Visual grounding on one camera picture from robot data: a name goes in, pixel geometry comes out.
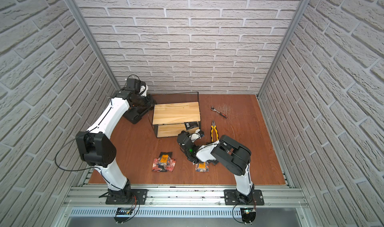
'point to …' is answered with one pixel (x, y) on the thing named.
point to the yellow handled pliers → (214, 127)
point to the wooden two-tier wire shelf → (169, 112)
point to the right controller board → (248, 215)
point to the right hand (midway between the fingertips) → (181, 130)
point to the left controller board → (122, 214)
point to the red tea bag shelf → (155, 167)
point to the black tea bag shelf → (189, 125)
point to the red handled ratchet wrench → (213, 109)
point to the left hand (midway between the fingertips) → (156, 100)
